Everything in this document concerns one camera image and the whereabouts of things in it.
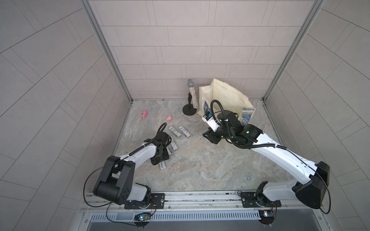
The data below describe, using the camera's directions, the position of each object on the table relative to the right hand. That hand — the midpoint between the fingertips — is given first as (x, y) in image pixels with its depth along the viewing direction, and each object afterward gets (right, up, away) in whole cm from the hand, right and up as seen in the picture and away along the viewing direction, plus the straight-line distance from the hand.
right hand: (205, 132), depth 74 cm
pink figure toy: (-42, +8, +31) cm, 53 cm away
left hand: (-24, -18, +15) cm, 33 cm away
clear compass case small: (-21, -14, +13) cm, 28 cm away
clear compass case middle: (-19, -10, +16) cm, 26 cm away
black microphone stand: (-10, +12, +35) cm, 38 cm away
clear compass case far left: (-19, -3, +22) cm, 29 cm away
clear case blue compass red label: (-24, -20, +7) cm, 32 cm away
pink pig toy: (-24, +5, +29) cm, 38 cm away
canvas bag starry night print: (+18, +18, +18) cm, 31 cm away
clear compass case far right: (-12, -3, +22) cm, 26 cm away
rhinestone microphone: (-8, +28, +15) cm, 33 cm away
